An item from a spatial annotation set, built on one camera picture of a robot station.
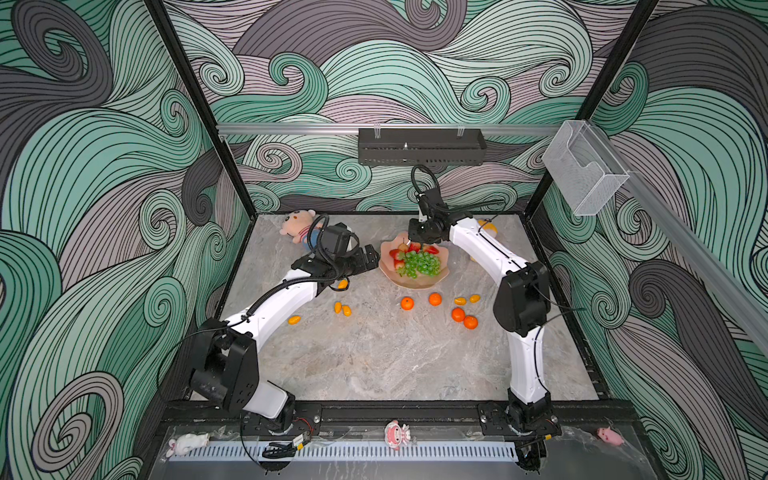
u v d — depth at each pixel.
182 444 0.68
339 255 0.67
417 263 1.01
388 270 1.00
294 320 0.90
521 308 0.53
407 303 0.92
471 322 0.89
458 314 0.90
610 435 0.70
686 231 0.61
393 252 1.02
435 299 0.94
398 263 1.01
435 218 0.71
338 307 0.92
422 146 0.96
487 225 1.10
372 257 0.76
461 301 0.95
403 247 1.04
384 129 0.94
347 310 0.92
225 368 0.42
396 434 0.68
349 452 0.70
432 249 1.01
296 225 1.05
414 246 1.04
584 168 0.80
